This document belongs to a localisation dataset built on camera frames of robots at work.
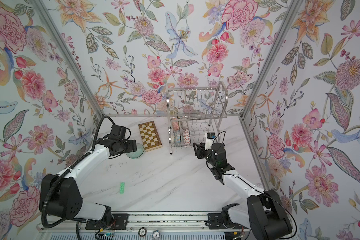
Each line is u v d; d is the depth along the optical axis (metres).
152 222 0.75
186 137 0.91
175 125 0.98
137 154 0.94
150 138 1.04
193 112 1.24
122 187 0.84
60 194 0.42
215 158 0.66
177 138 0.91
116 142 0.64
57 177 0.44
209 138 0.74
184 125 1.00
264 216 0.41
